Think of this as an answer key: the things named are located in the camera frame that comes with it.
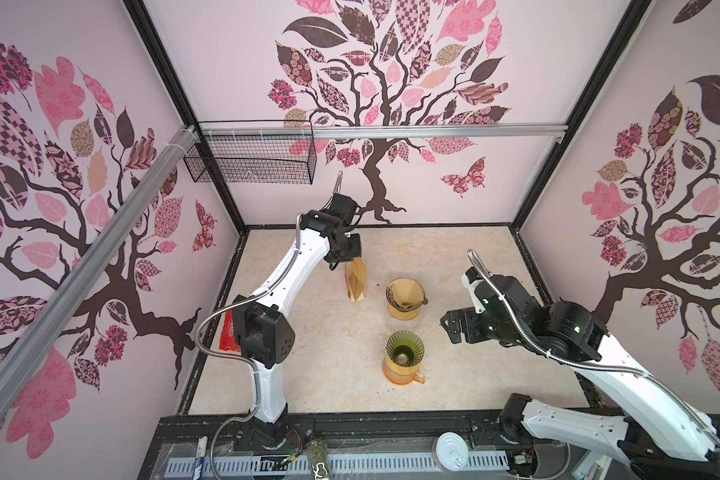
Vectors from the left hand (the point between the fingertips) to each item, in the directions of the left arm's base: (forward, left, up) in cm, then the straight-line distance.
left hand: (350, 257), depth 84 cm
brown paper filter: (-1, -1, -6) cm, 6 cm away
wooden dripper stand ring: (-14, -15, -9) cm, 22 cm away
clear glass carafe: (-12, -20, -19) cm, 30 cm away
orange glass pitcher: (-29, -15, -18) cm, 37 cm away
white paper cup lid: (-46, -24, -13) cm, 53 cm away
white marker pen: (-45, +35, -18) cm, 60 cm away
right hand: (-22, -25, +6) cm, 34 cm away
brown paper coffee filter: (-9, -16, -4) cm, 19 cm away
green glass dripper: (-23, -15, -10) cm, 29 cm away
